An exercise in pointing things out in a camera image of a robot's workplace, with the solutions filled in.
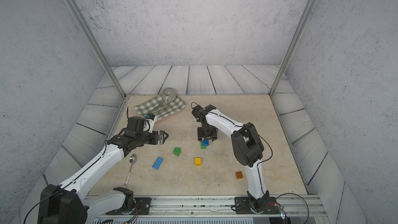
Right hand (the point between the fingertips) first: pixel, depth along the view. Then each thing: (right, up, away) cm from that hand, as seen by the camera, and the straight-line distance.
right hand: (205, 140), depth 89 cm
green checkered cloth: (-33, +18, +22) cm, 44 cm away
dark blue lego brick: (0, -1, 0) cm, 1 cm away
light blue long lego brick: (-27, -12, -4) cm, 30 cm away
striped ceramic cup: (-26, +27, +23) cm, 44 cm away
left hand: (-22, +4, -6) cm, 24 cm away
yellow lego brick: (-4, -11, -4) cm, 12 cm away
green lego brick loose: (-16, -6, 0) cm, 18 cm away
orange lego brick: (+17, -16, -8) cm, 25 cm away
